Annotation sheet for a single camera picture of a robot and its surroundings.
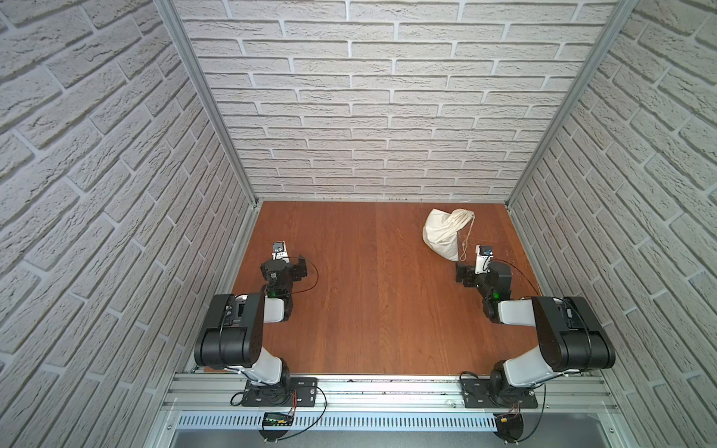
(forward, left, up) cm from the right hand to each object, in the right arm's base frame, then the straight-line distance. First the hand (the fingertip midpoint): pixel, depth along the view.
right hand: (463, 260), depth 95 cm
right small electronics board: (-47, -1, -7) cm, 47 cm away
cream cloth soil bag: (+8, +7, +6) cm, 13 cm away
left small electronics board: (-41, +61, -8) cm, 74 cm away
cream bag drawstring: (+6, -3, -4) cm, 8 cm away
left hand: (+5, +63, +4) cm, 63 cm away
